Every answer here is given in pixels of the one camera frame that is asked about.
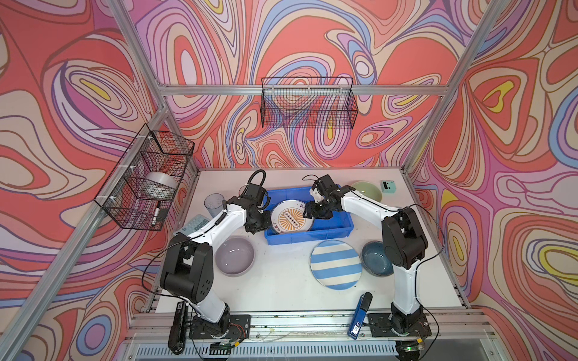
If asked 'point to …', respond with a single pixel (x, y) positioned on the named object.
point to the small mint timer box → (388, 186)
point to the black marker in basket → (156, 213)
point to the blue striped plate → (336, 264)
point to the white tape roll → (159, 186)
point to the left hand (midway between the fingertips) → (271, 224)
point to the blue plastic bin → (341, 224)
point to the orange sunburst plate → (287, 218)
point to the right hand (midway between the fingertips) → (310, 219)
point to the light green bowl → (369, 189)
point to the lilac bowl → (234, 256)
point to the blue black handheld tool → (360, 315)
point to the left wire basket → (122, 196)
